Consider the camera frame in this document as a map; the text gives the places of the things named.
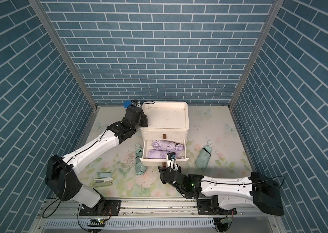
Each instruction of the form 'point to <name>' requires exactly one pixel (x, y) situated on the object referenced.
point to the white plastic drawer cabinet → (168, 121)
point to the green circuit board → (96, 222)
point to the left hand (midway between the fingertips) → (149, 116)
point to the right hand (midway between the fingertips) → (162, 168)
